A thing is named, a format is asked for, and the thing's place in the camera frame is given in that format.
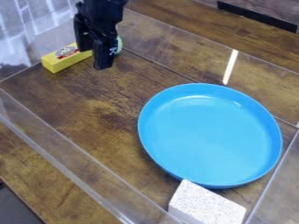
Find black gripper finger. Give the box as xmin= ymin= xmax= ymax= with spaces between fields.
xmin=73 ymin=14 xmax=93 ymax=52
xmin=93 ymin=31 xmax=119 ymax=70

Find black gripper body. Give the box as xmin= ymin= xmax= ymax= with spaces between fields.
xmin=73 ymin=0 xmax=128 ymax=38

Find yellow block with label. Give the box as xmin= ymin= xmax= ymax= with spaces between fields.
xmin=41 ymin=43 xmax=92 ymax=74

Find round blue tray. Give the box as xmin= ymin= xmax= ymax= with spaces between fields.
xmin=137 ymin=83 xmax=283 ymax=189

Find white speckled foam block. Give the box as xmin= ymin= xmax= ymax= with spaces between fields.
xmin=168 ymin=179 xmax=247 ymax=224

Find green bitter gourd toy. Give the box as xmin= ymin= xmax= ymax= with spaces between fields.
xmin=116 ymin=36 xmax=123 ymax=55

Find clear acrylic enclosure wall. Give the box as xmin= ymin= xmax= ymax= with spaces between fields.
xmin=0 ymin=0 xmax=299 ymax=224

